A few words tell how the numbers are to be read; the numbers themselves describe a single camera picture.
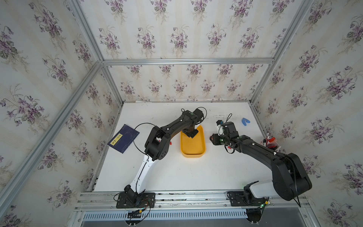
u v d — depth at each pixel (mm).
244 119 1075
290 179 428
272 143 855
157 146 583
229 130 695
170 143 956
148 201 731
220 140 776
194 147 904
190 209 732
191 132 861
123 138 959
